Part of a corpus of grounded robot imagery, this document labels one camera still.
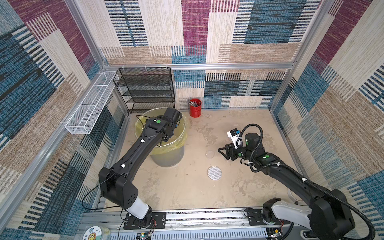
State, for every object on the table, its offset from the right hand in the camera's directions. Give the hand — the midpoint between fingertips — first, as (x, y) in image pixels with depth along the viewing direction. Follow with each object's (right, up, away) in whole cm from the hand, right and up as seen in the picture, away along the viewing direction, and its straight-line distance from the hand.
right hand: (224, 149), depth 82 cm
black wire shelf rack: (-50, +39, +26) cm, 69 cm away
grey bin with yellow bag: (-28, -1, -8) cm, 29 cm away
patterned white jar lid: (-5, -14, +5) cm, 16 cm away
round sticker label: (-59, -32, -18) cm, 69 cm away
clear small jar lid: (-6, -5, +15) cm, 17 cm away
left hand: (-40, +14, -6) cm, 43 cm away
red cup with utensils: (-16, +26, +27) cm, 40 cm away
